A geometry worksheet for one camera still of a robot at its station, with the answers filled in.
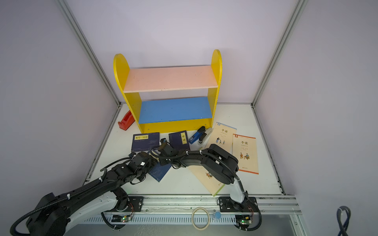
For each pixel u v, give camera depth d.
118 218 0.72
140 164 0.66
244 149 0.95
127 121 1.03
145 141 0.98
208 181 0.84
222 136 1.01
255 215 0.72
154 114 0.94
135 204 0.74
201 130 1.00
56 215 0.40
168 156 0.70
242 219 0.71
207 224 0.69
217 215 0.62
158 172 0.85
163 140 0.82
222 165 0.49
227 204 0.74
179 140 0.98
